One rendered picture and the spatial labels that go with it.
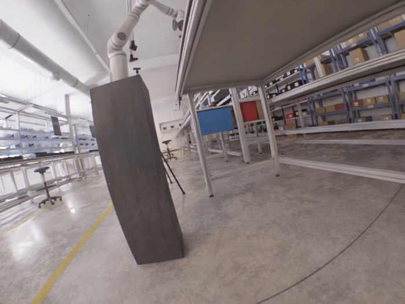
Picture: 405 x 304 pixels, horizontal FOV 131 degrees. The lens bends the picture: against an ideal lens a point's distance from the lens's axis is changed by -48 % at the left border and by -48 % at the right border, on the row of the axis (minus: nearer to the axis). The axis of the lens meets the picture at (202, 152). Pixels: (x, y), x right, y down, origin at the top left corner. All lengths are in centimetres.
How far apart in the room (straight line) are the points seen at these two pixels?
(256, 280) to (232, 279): 9
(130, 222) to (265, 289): 60
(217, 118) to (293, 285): 236
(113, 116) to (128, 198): 35
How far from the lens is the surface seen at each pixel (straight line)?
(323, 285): 68
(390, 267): 78
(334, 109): 489
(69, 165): 719
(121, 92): 78
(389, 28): 423
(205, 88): 157
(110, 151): 77
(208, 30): 82
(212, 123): 260
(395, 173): 109
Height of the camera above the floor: 53
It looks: 5 degrees down
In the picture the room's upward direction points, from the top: 12 degrees counter-clockwise
